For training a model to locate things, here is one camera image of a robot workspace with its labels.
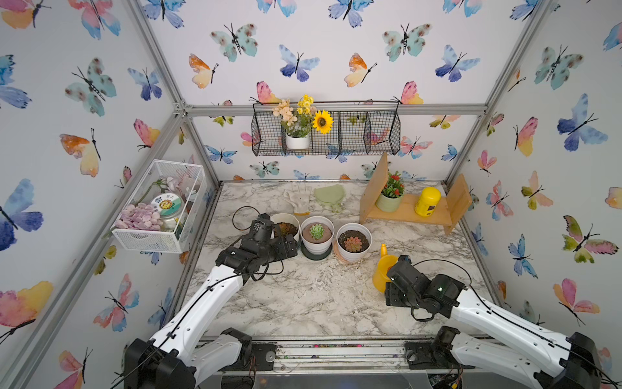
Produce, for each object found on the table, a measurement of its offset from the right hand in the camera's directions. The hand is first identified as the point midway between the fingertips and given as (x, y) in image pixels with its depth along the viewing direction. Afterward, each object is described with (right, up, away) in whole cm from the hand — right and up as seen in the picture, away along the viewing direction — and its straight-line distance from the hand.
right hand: (393, 293), depth 78 cm
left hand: (-34, +15, +2) cm, 37 cm away
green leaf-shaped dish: (-18, +32, +37) cm, 52 cm away
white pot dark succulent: (-37, +21, +17) cm, 45 cm away
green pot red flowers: (+3, +30, +15) cm, 34 cm away
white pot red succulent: (-11, +15, +10) cm, 22 cm away
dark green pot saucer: (-26, +8, +17) cm, 32 cm away
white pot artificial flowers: (-32, +59, +15) cm, 69 cm away
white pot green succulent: (-25, +17, +12) cm, 33 cm away
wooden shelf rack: (+30, +27, +21) cm, 45 cm away
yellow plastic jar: (+17, +29, +15) cm, 37 cm away
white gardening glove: (-33, +30, +35) cm, 57 cm away
